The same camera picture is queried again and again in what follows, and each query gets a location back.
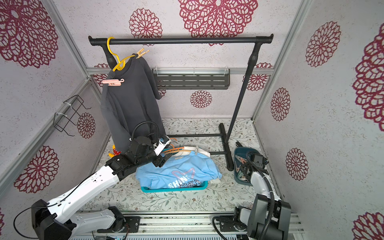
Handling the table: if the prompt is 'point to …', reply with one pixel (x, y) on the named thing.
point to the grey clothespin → (196, 150)
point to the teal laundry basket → (149, 190)
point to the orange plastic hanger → (173, 148)
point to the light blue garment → (189, 168)
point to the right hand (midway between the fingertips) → (246, 166)
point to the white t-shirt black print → (215, 182)
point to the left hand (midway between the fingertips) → (165, 150)
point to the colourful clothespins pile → (239, 160)
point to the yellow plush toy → (116, 153)
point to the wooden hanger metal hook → (187, 149)
